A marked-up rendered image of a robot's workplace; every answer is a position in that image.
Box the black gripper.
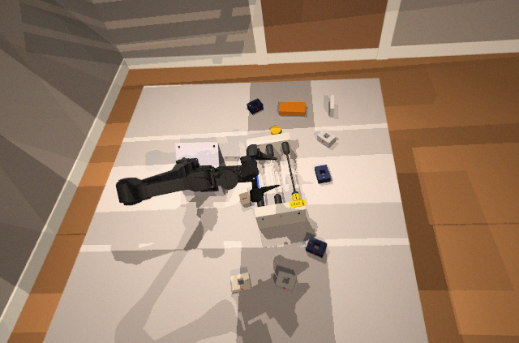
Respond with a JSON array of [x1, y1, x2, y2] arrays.
[[233, 144, 280, 202]]

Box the orange rectangular block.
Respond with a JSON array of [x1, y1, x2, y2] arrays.
[[279, 102, 306, 116]]

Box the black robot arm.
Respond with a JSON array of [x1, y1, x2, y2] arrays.
[[115, 156, 259, 205]]

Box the yellow round disc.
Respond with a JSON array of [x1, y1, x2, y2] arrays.
[[271, 126, 281, 135]]

